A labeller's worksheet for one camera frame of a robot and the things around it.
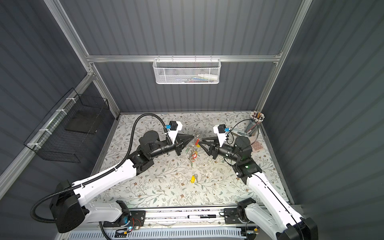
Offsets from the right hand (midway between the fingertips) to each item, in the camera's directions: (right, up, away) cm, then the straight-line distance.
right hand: (203, 143), depth 68 cm
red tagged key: (-4, -6, +3) cm, 8 cm away
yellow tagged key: (-4, -23, +19) cm, 30 cm away
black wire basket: (-68, +4, +4) cm, 68 cm away
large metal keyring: (-4, -2, -2) cm, 5 cm away
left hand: (-4, +3, -1) cm, 5 cm away
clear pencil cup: (+35, +13, +26) cm, 46 cm away
